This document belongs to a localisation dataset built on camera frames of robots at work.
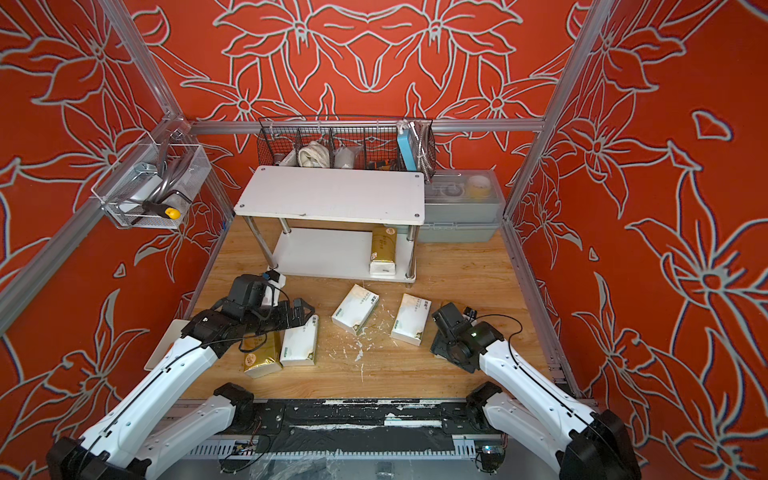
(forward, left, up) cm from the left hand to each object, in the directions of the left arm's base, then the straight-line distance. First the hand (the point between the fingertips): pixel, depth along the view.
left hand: (302, 310), depth 77 cm
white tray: (-10, +38, -9) cm, 40 cm away
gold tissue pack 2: (-9, +10, -8) cm, 16 cm away
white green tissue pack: (-5, +2, -11) cm, 12 cm away
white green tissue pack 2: (+7, -12, -11) cm, 18 cm away
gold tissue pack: (+20, -20, -1) cm, 29 cm away
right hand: (-4, -37, -11) cm, 39 cm away
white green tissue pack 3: (+4, -29, -10) cm, 31 cm away
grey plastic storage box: (+42, -46, +1) cm, 62 cm away
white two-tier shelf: (+25, -7, +19) cm, 32 cm away
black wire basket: (+51, -7, +19) cm, 55 cm away
